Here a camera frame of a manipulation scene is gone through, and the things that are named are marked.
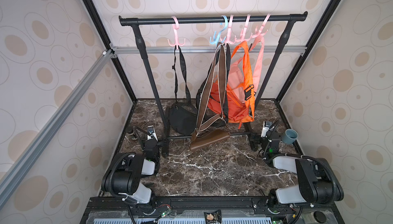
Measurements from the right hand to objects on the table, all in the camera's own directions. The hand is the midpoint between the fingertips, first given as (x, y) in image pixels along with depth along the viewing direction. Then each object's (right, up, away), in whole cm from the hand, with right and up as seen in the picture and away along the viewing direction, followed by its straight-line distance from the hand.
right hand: (268, 131), depth 92 cm
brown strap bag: (-34, -1, +11) cm, 35 cm away
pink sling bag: (-21, +29, -6) cm, 36 cm away
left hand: (-67, +1, -2) cm, 67 cm away
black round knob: (+9, -32, -29) cm, 44 cm away
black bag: (-53, +10, +8) cm, 54 cm away
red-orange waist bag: (-33, +16, -7) cm, 38 cm away
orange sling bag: (-18, +16, -7) cm, 25 cm away
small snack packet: (-35, -37, -23) cm, 56 cm away
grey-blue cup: (+14, -4, +1) cm, 14 cm away
